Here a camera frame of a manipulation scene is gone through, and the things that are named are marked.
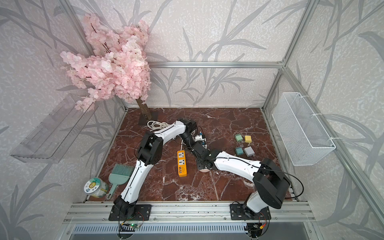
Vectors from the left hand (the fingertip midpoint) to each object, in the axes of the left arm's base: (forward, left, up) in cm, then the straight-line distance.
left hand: (199, 155), depth 91 cm
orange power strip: (-5, +10, -1) cm, 11 cm away
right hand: (-5, -1, +2) cm, 5 cm away
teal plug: (+4, -26, 0) cm, 26 cm away
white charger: (+3, -32, -1) cm, 32 cm away
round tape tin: (-20, +51, +4) cm, 55 cm away
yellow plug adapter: (+14, -34, -2) cm, 36 cm away
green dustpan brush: (-11, +46, -5) cm, 48 cm away
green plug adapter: (+14, -27, -2) cm, 31 cm away
